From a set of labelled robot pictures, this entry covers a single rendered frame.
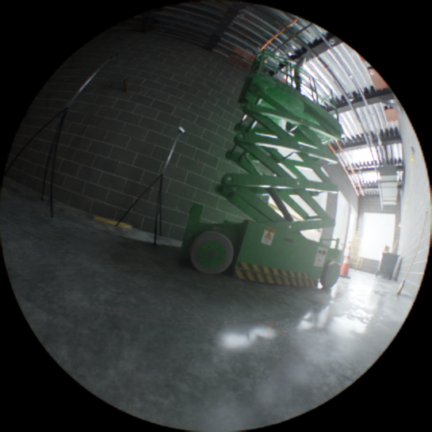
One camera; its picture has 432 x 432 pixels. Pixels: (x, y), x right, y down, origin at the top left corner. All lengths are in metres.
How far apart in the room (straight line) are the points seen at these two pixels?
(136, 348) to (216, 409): 0.23
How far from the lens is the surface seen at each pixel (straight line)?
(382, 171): 6.76
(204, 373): 0.41
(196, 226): 1.09
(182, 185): 2.20
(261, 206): 1.34
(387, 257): 7.01
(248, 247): 1.07
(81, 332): 0.45
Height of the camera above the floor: 0.33
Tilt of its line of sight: 4 degrees up
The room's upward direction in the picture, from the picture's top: 16 degrees clockwise
